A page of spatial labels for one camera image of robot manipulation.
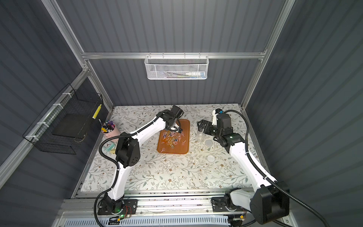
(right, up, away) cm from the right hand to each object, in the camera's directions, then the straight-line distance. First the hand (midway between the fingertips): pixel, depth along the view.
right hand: (206, 124), depth 80 cm
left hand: (-24, +4, +14) cm, 28 cm away
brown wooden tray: (-16, -17, +17) cm, 29 cm away
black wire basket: (-77, -2, -9) cm, 77 cm away
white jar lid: (+4, -13, +17) cm, 22 cm away
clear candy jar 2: (-2, -9, +17) cm, 19 cm away
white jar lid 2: (+5, -23, +11) cm, 26 cm away
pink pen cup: (-62, -4, +12) cm, 63 cm away
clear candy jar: (-18, -2, +7) cm, 19 cm away
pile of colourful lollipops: (-21, -11, +19) cm, 31 cm away
